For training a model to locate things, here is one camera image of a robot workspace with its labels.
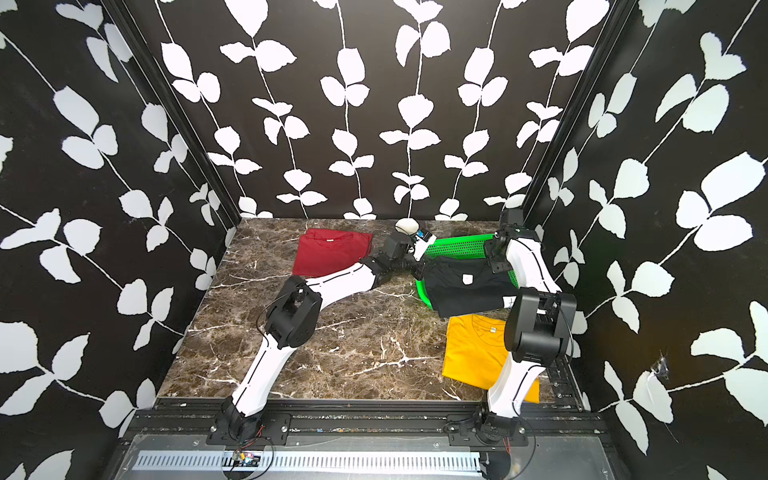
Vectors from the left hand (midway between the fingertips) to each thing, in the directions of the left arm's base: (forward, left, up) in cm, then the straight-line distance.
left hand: (438, 255), depth 92 cm
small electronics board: (-49, +53, -14) cm, 73 cm away
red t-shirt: (+14, +42, -13) cm, 46 cm away
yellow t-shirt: (-26, -9, -14) cm, 31 cm away
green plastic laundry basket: (+15, -17, -14) cm, 27 cm away
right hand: (+3, -16, +1) cm, 16 cm away
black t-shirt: (-7, -7, -6) cm, 11 cm away
